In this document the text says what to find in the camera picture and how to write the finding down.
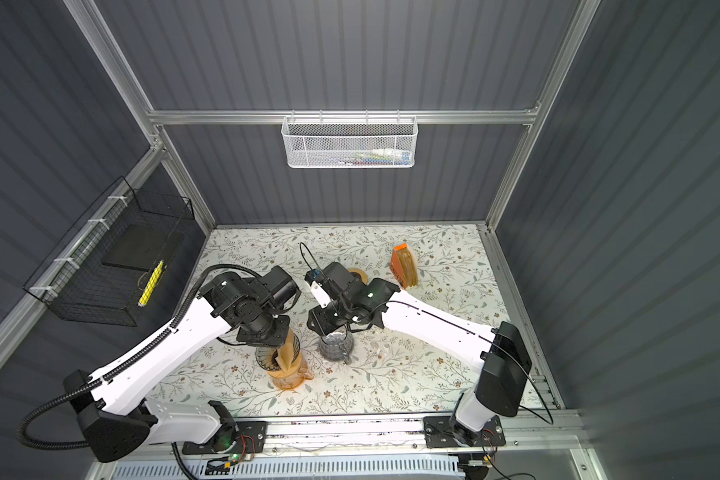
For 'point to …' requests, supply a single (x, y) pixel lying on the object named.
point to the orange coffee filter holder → (404, 267)
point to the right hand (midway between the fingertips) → (314, 325)
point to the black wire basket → (75, 279)
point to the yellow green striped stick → (151, 284)
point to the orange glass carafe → (291, 378)
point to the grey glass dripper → (266, 356)
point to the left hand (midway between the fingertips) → (281, 341)
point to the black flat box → (144, 245)
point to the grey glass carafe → (337, 347)
